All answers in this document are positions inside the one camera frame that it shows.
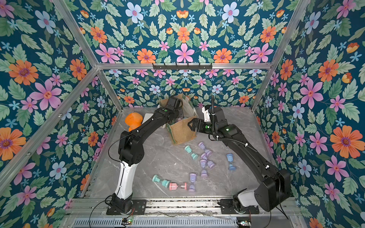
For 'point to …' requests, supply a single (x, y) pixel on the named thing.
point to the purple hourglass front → (192, 179)
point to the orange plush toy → (133, 120)
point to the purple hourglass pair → (203, 162)
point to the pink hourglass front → (174, 186)
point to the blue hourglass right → (229, 157)
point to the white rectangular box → (146, 116)
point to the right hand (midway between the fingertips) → (198, 121)
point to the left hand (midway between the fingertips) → (181, 109)
